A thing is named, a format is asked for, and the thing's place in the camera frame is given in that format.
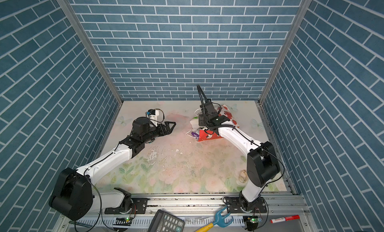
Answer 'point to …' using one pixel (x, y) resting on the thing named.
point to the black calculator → (164, 221)
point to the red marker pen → (287, 218)
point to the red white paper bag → (203, 135)
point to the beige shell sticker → (243, 176)
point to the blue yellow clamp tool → (219, 221)
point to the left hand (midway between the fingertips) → (171, 124)
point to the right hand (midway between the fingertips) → (202, 116)
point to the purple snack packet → (196, 136)
